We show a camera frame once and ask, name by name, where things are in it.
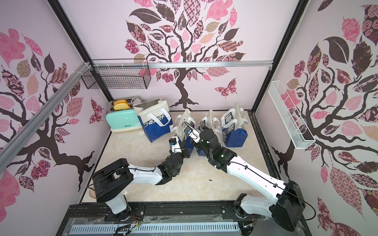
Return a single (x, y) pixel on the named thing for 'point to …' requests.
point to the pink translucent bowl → (92, 193)
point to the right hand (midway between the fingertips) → (199, 130)
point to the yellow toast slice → (121, 105)
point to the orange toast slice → (121, 100)
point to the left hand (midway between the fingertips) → (185, 143)
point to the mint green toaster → (120, 121)
